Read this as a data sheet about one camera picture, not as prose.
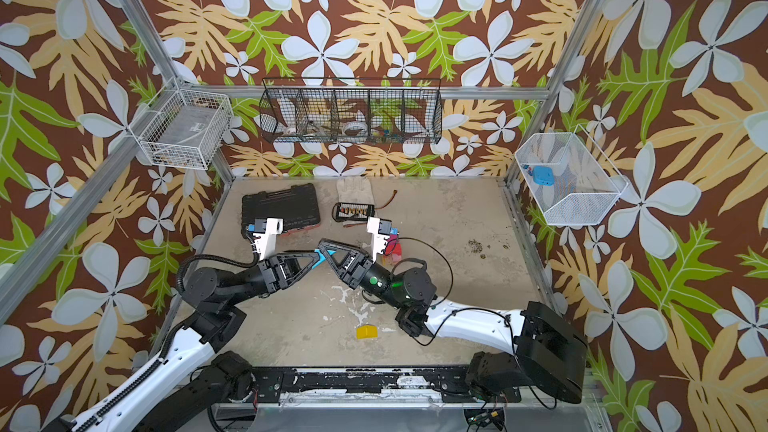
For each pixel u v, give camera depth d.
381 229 0.57
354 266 0.55
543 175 0.86
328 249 0.56
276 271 0.53
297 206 1.07
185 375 0.50
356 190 1.15
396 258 0.56
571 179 0.82
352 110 0.97
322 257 0.56
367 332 0.81
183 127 0.86
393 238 0.58
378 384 0.75
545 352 0.42
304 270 0.57
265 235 0.56
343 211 1.07
